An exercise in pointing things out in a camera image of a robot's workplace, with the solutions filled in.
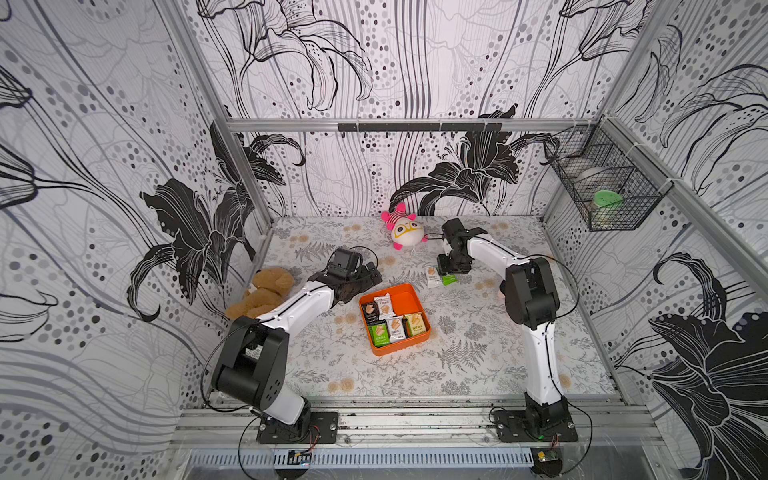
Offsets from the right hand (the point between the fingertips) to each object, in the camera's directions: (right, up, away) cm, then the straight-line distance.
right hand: (450, 266), depth 105 cm
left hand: (-27, -5, -14) cm, 31 cm away
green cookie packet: (-1, -4, -4) cm, 6 cm away
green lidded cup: (+37, +18, -25) cm, 48 cm away
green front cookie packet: (-25, -18, -19) cm, 36 cm away
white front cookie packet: (-20, -17, -17) cm, 31 cm away
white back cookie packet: (-23, -12, -13) cm, 29 cm away
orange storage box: (-17, -10, -9) cm, 21 cm away
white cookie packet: (-7, -4, -4) cm, 9 cm away
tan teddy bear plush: (-59, -5, -14) cm, 61 cm away
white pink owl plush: (-16, +13, +2) cm, 21 cm away
